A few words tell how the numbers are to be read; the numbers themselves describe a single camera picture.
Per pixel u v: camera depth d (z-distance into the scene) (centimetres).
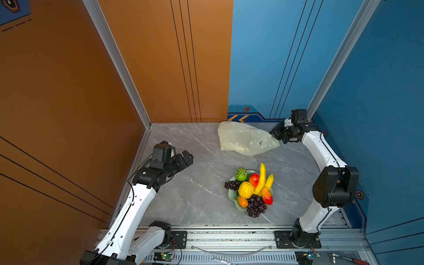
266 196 77
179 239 74
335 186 47
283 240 72
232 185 83
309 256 70
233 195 83
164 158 56
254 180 81
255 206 75
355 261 68
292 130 68
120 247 38
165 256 70
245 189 76
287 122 81
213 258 69
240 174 83
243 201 76
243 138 98
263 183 81
